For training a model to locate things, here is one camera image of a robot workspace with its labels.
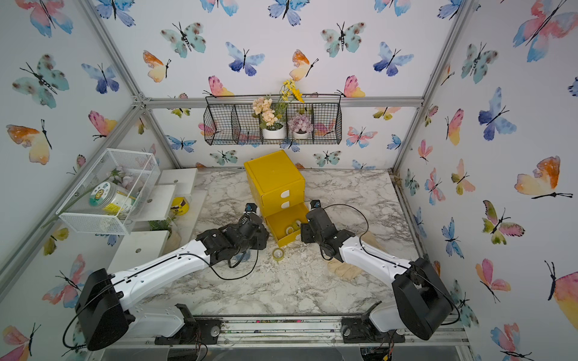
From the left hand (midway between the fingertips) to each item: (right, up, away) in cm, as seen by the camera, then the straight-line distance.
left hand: (268, 232), depth 81 cm
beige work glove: (+30, -16, +6) cm, 35 cm away
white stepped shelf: (-43, -5, -4) cm, 44 cm away
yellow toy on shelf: (-40, +9, +16) cm, 43 cm away
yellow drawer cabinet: (+4, +15, +4) cm, 16 cm away
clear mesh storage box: (-45, +21, -2) cm, 50 cm away
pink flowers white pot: (+12, +39, +6) cm, 42 cm away
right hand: (+16, +2, +6) cm, 17 cm away
